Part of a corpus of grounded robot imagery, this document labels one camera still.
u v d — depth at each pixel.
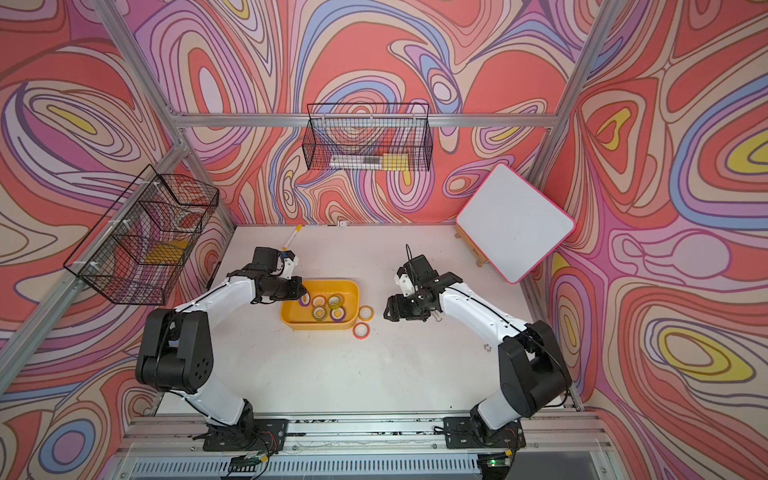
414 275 0.69
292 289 0.84
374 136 0.96
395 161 0.82
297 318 0.94
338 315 0.93
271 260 0.78
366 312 0.96
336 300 0.96
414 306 0.72
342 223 1.19
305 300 0.93
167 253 0.72
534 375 0.45
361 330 0.92
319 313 0.93
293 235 1.16
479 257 1.05
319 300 0.97
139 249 0.71
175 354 0.46
